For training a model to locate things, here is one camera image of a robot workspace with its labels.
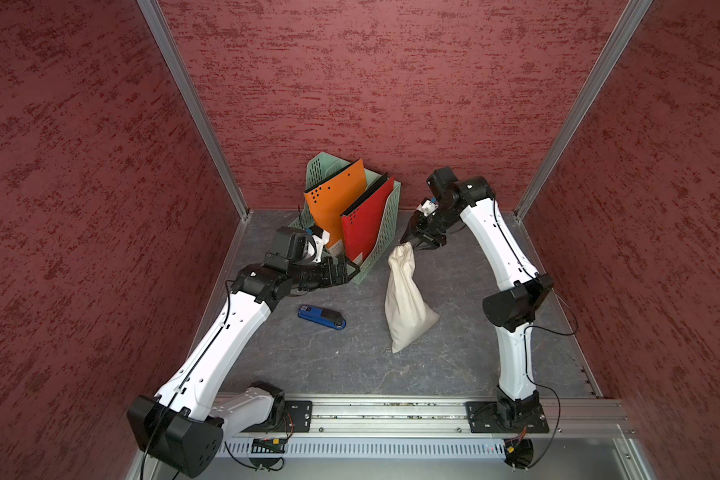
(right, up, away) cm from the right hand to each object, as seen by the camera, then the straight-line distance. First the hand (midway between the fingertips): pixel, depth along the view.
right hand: (406, 247), depth 79 cm
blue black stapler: (-25, -21, +9) cm, 34 cm away
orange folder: (-22, +15, +8) cm, 28 cm away
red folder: (-13, +8, +2) cm, 15 cm away
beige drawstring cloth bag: (+1, -17, 0) cm, 17 cm away
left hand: (-17, -8, -7) cm, 20 cm away
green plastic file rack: (-9, +19, +9) cm, 23 cm away
